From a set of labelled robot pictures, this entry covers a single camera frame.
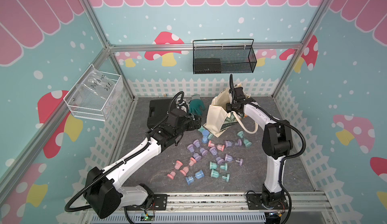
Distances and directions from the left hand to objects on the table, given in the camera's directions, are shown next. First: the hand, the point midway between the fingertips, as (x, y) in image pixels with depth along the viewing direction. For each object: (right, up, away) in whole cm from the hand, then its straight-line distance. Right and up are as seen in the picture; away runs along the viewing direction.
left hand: (194, 120), depth 78 cm
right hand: (+23, +7, +22) cm, 33 cm away
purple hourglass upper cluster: (-3, -16, +13) cm, 21 cm away
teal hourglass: (+10, -11, +17) cm, 22 cm away
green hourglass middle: (+11, -26, +6) cm, 29 cm away
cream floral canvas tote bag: (+14, 0, +12) cm, 18 cm away
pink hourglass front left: (-13, -30, +3) cm, 33 cm away
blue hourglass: (+6, -9, +11) cm, 16 cm away
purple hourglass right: (+20, -22, +8) cm, 31 cm away
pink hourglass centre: (+15, -17, +13) cm, 26 cm away
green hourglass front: (+17, -30, +3) cm, 35 cm away
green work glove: (0, +9, +35) cm, 36 cm away
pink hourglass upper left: (-2, -25, +7) cm, 26 cm away
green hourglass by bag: (+32, -15, +14) cm, 37 cm away
